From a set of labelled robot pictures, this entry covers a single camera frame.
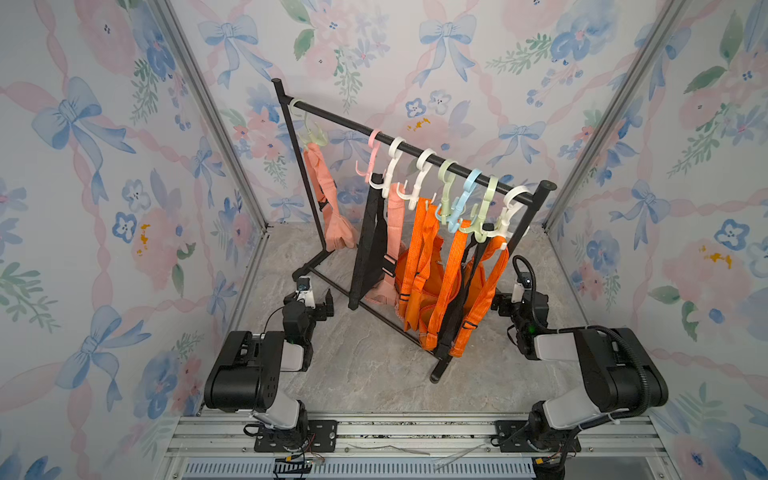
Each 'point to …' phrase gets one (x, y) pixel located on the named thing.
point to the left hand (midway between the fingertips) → (316, 289)
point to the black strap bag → (455, 320)
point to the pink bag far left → (338, 229)
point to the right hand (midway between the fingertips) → (513, 288)
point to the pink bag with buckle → (385, 292)
